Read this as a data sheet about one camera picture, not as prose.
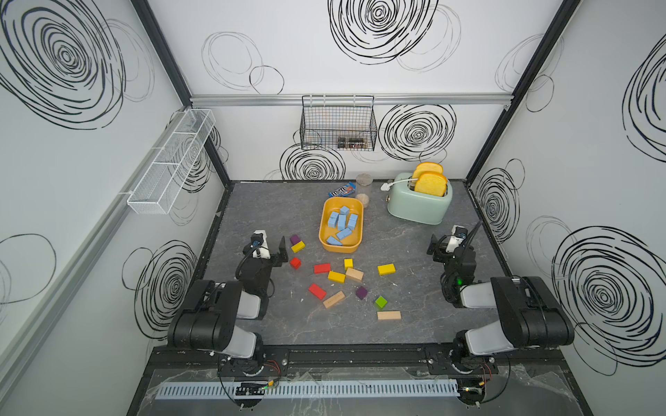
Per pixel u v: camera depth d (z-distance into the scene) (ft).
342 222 3.36
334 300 2.78
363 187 3.37
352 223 3.35
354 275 2.92
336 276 2.95
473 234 2.46
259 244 2.42
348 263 2.99
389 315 2.71
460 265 2.23
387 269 3.01
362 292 2.85
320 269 3.00
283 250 2.66
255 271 2.15
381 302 2.72
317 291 2.87
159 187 2.37
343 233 3.29
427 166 3.10
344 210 3.52
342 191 3.79
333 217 3.41
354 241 3.16
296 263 3.01
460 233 2.54
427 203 3.16
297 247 3.20
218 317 1.46
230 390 2.29
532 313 1.50
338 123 4.06
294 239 3.27
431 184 3.06
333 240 3.25
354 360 2.47
